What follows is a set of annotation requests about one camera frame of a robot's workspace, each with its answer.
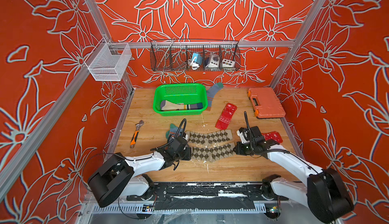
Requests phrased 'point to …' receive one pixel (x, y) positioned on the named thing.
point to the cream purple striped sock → (168, 106)
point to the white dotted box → (227, 63)
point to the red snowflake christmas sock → (225, 118)
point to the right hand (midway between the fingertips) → (231, 149)
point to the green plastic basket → (181, 93)
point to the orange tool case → (265, 103)
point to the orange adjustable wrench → (135, 134)
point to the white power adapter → (214, 61)
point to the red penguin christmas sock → (273, 136)
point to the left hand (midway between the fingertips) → (192, 151)
